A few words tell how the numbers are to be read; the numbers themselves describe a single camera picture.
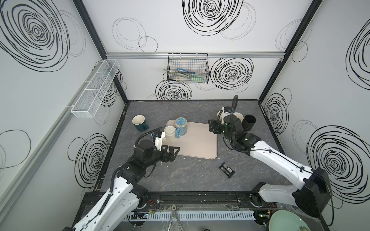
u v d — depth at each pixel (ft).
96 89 2.37
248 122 3.16
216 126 2.26
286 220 2.26
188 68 2.91
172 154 2.13
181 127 3.00
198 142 3.19
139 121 3.16
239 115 3.24
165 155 2.11
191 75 2.78
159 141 2.18
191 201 2.47
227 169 2.71
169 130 3.07
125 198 1.96
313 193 1.27
